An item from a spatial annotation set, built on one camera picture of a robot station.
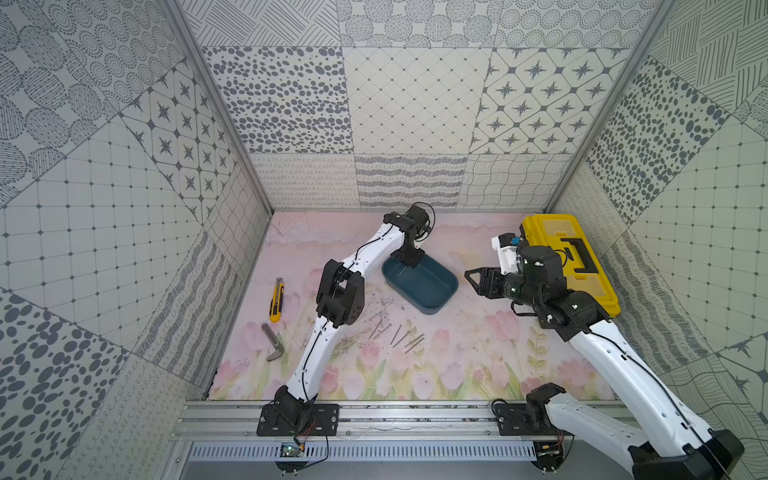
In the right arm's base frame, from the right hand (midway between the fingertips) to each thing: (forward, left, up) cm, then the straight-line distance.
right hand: (474, 277), depth 74 cm
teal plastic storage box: (+13, +9, -25) cm, 30 cm away
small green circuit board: (-34, +46, -25) cm, 62 cm away
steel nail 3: (-5, +20, -23) cm, 31 cm away
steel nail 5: (-7, +14, -24) cm, 29 cm away
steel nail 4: (-7, +18, -24) cm, 31 cm away
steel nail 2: (-3, +23, -24) cm, 34 cm away
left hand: (+18, +15, -16) cm, 29 cm away
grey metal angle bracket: (-8, +56, -22) cm, 60 cm away
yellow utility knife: (+3, +58, -21) cm, 62 cm away
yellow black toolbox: (+8, -34, -8) cm, 36 cm away
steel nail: (+15, +18, -19) cm, 30 cm away
